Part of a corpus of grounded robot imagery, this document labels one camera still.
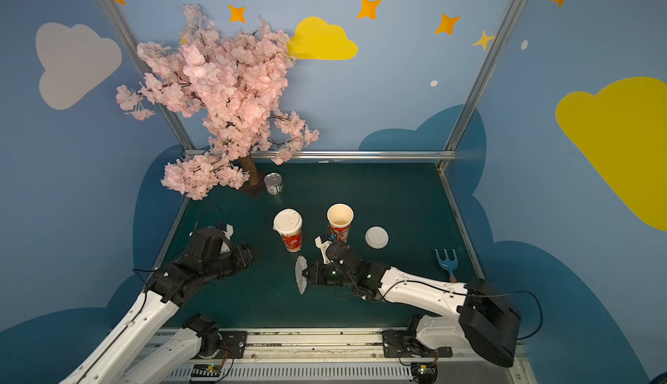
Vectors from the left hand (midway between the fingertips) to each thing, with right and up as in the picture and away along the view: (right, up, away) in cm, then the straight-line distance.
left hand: (257, 250), depth 77 cm
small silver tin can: (-3, +21, +31) cm, 37 cm away
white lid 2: (+39, 0, +20) cm, 44 cm away
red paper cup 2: (+25, +9, +12) cm, 29 cm away
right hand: (+15, -6, -1) cm, 16 cm away
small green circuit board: (-14, -33, -4) cm, 36 cm away
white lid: (+8, +8, +5) cm, 13 cm away
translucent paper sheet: (+13, -5, +2) cm, 14 cm away
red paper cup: (+9, 0, +11) cm, 14 cm away
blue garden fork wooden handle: (+64, -8, +13) cm, 66 cm away
